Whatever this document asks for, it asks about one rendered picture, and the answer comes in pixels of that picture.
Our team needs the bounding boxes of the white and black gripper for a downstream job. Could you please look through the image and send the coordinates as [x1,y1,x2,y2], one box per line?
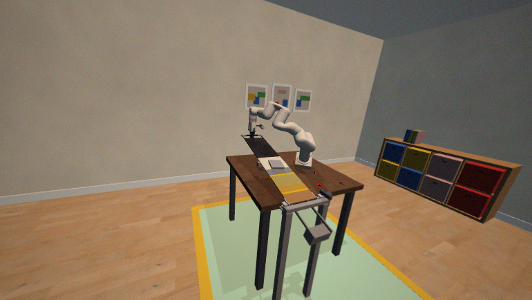
[248,121,256,138]

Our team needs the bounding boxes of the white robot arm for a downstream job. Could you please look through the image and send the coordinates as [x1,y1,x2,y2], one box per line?
[249,102,316,165]

